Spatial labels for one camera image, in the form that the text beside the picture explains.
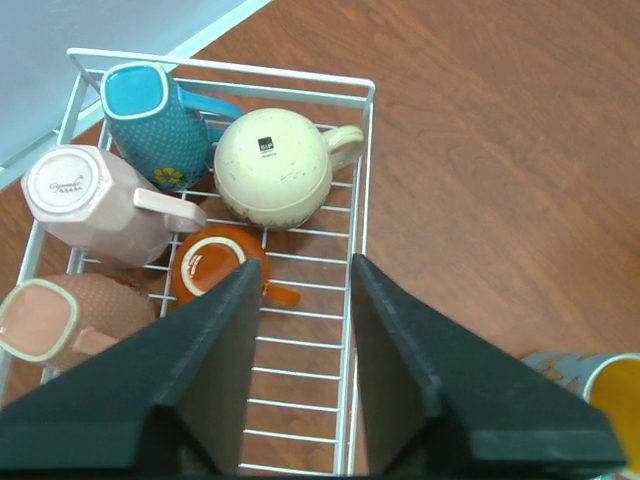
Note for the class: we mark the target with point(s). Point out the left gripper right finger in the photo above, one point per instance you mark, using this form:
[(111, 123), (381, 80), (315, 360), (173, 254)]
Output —
[(437, 399)]

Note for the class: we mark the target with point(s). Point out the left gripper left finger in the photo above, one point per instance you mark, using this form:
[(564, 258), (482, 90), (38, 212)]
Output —
[(169, 400)]

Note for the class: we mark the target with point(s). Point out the blue mug with yellow inside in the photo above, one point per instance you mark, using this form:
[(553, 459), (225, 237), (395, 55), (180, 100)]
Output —
[(607, 381)]

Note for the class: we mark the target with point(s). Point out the salmon pink dotted mug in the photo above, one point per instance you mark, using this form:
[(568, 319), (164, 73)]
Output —
[(62, 320)]

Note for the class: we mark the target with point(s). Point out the small orange cup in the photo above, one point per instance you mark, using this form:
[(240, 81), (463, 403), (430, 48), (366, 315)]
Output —
[(206, 257)]

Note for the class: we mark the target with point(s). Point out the light pink faceted mug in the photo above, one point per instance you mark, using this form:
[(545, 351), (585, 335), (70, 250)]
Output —
[(93, 200)]

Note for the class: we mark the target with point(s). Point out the beige round mug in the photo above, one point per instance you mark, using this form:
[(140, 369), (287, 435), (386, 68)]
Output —
[(273, 167)]

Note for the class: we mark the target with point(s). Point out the teal dotted mug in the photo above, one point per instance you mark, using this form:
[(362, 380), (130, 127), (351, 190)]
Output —
[(157, 125)]

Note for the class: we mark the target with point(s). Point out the white wire dish rack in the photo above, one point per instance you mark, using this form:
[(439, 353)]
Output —
[(299, 417)]

